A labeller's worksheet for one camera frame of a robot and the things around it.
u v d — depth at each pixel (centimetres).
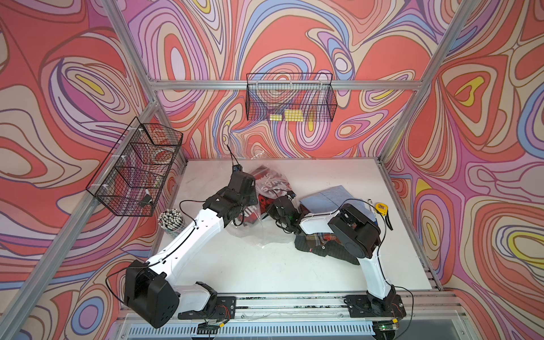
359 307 72
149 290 38
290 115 91
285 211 77
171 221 75
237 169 69
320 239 84
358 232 55
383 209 97
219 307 73
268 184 101
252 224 91
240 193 58
